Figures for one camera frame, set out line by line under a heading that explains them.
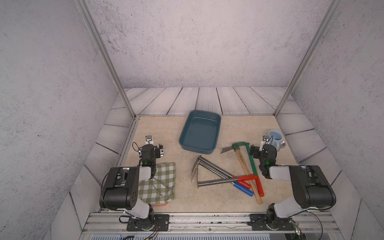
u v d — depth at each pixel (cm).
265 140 81
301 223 76
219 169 90
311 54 85
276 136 102
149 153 72
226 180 83
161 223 73
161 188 84
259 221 71
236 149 99
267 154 71
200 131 109
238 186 83
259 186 84
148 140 81
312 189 45
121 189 45
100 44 81
